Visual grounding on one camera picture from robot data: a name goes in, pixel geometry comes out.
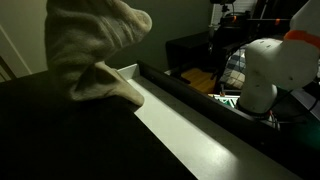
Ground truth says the beige towel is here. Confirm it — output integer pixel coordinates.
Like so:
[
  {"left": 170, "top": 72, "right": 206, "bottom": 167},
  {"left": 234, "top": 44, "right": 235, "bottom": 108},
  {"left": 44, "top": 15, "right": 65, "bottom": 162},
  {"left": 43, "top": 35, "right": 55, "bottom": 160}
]
[{"left": 44, "top": 0, "right": 153, "bottom": 107}]

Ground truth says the black drawer with white inside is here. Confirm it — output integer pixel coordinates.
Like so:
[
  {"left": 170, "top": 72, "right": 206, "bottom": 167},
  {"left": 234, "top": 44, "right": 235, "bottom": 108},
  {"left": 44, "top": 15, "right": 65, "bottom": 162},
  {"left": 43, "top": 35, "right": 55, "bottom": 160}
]
[{"left": 116, "top": 59, "right": 320, "bottom": 180}]

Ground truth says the low black cabinet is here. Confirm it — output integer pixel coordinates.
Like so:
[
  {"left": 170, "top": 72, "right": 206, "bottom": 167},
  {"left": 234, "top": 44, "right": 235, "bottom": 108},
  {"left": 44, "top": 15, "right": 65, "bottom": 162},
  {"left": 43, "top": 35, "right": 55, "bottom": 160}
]
[{"left": 165, "top": 30, "right": 216, "bottom": 76}]

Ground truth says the green and white box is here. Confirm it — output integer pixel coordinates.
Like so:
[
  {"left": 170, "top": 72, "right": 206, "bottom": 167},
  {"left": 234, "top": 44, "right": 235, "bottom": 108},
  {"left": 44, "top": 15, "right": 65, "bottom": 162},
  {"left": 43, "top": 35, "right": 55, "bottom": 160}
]
[{"left": 208, "top": 93, "right": 242, "bottom": 108}]

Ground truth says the checkered cloth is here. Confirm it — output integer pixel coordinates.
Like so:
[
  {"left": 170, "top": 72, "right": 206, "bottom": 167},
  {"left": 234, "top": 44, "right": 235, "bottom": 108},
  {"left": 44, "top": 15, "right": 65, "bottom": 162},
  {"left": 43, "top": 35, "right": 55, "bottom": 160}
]
[{"left": 218, "top": 48, "right": 249, "bottom": 90}]

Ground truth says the dark cabinet top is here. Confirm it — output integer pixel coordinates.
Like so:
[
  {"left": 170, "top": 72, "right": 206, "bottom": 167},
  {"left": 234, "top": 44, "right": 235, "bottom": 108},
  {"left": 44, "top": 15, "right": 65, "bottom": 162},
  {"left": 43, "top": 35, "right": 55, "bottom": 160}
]
[{"left": 0, "top": 68, "right": 198, "bottom": 180}]

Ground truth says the white window blind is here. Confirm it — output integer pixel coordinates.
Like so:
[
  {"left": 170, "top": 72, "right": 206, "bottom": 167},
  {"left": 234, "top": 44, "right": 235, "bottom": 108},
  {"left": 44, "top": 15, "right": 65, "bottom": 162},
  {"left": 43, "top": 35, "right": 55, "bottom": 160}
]
[{"left": 212, "top": 0, "right": 258, "bottom": 28}]

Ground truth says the white panel door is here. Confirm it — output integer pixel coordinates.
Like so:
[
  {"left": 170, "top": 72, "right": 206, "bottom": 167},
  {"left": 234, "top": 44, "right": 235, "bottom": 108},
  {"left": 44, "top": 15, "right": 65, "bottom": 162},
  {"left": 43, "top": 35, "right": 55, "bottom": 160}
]
[{"left": 0, "top": 0, "right": 49, "bottom": 83}]

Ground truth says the black metal cart frame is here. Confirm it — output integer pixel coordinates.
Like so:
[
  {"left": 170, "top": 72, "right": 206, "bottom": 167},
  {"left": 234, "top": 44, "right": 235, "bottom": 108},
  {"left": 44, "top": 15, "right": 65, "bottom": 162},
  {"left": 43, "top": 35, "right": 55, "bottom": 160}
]
[{"left": 209, "top": 0, "right": 301, "bottom": 81}]

